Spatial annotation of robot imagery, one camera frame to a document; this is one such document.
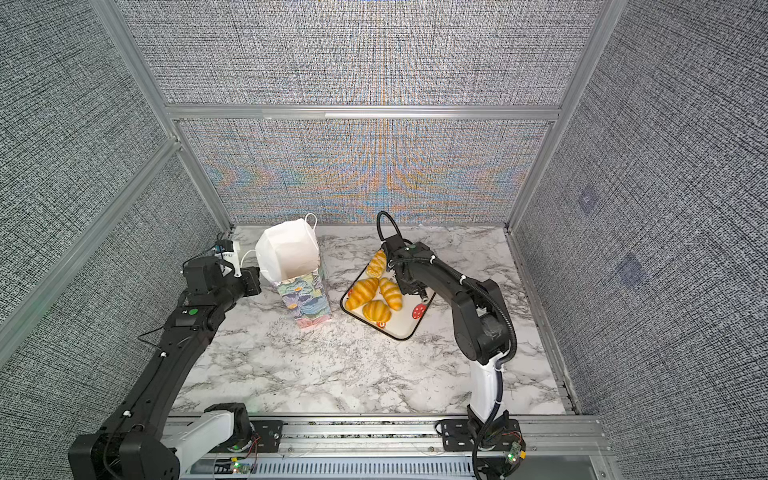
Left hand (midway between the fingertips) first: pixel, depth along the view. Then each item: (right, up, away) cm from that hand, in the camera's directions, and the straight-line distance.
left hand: (260, 268), depth 80 cm
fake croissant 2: (+26, -8, +14) cm, 31 cm away
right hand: (+45, -5, +14) cm, 48 cm away
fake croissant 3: (+36, -9, +17) cm, 41 cm away
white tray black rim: (+39, -17, +12) cm, 44 cm away
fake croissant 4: (+31, 0, +23) cm, 39 cm away
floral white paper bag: (+4, +4, +12) cm, 13 cm away
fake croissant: (+31, -14, +12) cm, 36 cm away
